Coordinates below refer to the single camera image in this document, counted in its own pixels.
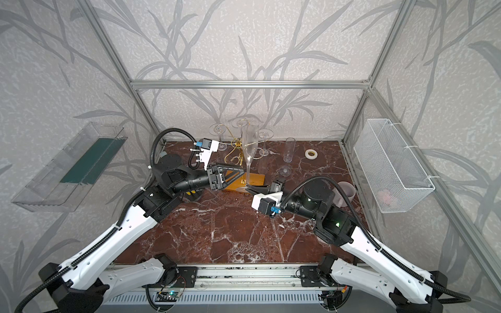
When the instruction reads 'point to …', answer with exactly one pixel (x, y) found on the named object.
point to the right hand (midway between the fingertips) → (250, 181)
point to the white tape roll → (311, 154)
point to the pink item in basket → (385, 197)
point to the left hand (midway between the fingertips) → (240, 175)
